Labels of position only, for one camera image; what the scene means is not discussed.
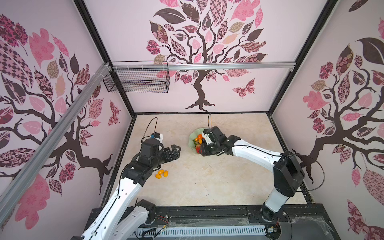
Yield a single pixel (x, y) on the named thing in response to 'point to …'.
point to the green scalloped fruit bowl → (194, 135)
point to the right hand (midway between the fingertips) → (200, 149)
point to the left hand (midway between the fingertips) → (174, 153)
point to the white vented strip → (186, 231)
